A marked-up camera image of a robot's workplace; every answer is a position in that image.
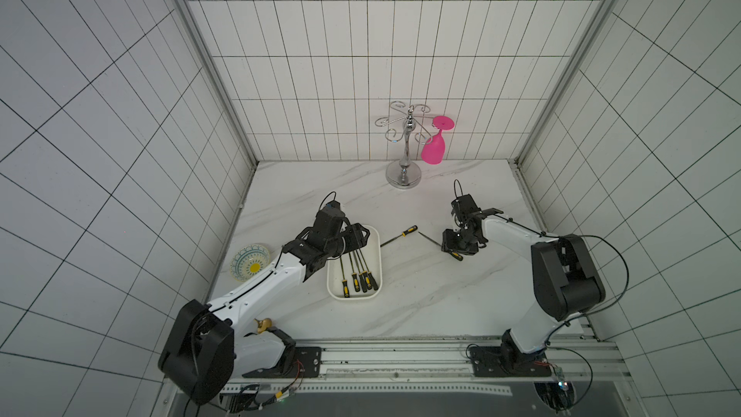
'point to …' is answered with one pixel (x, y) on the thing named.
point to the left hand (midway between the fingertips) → (357, 241)
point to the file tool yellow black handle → (354, 276)
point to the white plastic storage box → (368, 258)
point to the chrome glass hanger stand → (404, 174)
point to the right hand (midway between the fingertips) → (448, 242)
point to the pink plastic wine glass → (433, 149)
